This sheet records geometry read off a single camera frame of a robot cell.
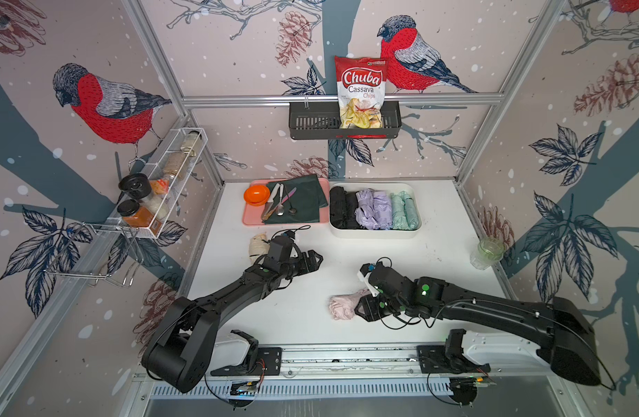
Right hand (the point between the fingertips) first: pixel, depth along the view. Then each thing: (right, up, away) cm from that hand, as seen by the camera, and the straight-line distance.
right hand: (359, 309), depth 75 cm
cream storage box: (+28, +37, +35) cm, 58 cm away
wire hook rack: (-62, +20, -17) cm, 67 cm away
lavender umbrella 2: (+12, +29, +24) cm, 40 cm away
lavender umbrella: (+5, +28, +20) cm, 34 cm away
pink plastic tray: (-42, +27, +35) cm, 61 cm away
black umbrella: (0, +30, +26) cm, 40 cm away
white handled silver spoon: (-30, +28, +35) cm, 54 cm away
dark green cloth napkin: (-19, +31, +36) cm, 51 cm away
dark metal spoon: (-25, +28, +32) cm, 49 cm away
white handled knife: (-35, +31, +37) cm, 60 cm away
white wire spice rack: (-57, +43, +2) cm, 72 cm away
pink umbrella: (-5, -1, +4) cm, 6 cm away
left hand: (-13, +13, +11) cm, 21 cm away
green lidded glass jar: (+49, +14, +16) cm, 54 cm away
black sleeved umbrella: (-5, +30, +23) cm, 38 cm away
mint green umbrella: (+19, +27, +27) cm, 43 cm away
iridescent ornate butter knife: (-31, +31, +36) cm, 57 cm away
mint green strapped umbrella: (+24, +28, +28) cm, 47 cm away
